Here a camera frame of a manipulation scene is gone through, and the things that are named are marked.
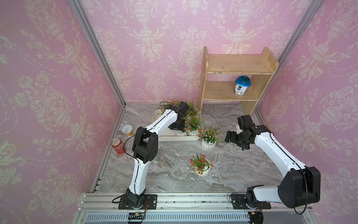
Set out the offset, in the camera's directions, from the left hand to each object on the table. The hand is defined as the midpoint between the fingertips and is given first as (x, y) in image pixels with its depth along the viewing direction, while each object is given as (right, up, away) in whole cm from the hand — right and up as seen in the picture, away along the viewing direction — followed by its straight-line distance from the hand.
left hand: (178, 129), depth 95 cm
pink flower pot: (+2, -3, -2) cm, 4 cm away
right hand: (+33, -6, -11) cm, 35 cm away
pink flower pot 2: (+19, -5, -11) cm, 23 cm away
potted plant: (+10, +12, +2) cm, 16 cm away
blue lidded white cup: (+42, +31, -3) cm, 52 cm away
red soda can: (-37, -9, -10) cm, 39 cm away
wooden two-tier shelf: (+40, +38, +11) cm, 56 cm away
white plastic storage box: (-5, -5, +3) cm, 8 cm away
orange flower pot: (+9, +2, -5) cm, 11 cm away
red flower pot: (+13, -17, -19) cm, 29 cm away
